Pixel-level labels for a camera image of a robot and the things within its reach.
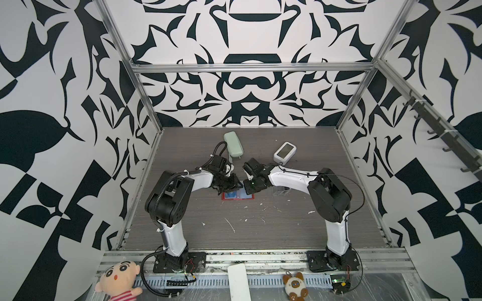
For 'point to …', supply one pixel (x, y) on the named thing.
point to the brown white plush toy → (295, 286)
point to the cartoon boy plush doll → (118, 282)
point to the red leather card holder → (232, 195)
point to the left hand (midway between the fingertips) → (241, 183)
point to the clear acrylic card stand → (279, 190)
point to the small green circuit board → (341, 283)
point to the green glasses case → (234, 145)
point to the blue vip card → (242, 194)
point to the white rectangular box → (238, 281)
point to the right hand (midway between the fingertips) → (246, 186)
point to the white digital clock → (285, 153)
